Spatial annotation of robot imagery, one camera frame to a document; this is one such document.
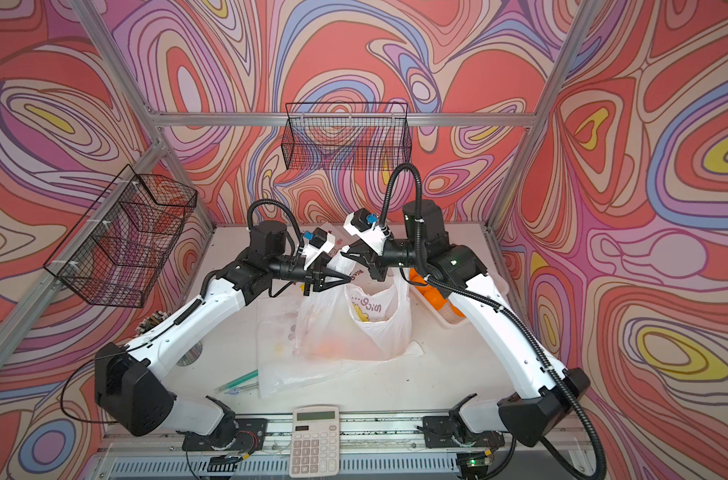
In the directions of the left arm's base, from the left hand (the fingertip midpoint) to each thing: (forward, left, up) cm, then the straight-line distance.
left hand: (350, 278), depth 67 cm
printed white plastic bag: (-7, -1, -6) cm, 10 cm away
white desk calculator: (-30, +9, -30) cm, 43 cm away
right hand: (+1, 0, +6) cm, 6 cm away
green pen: (-13, +32, -31) cm, 46 cm away
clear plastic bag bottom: (-11, +20, -30) cm, 37 cm away
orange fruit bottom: (+10, -24, -22) cm, 34 cm away
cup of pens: (-2, +51, -14) cm, 53 cm away
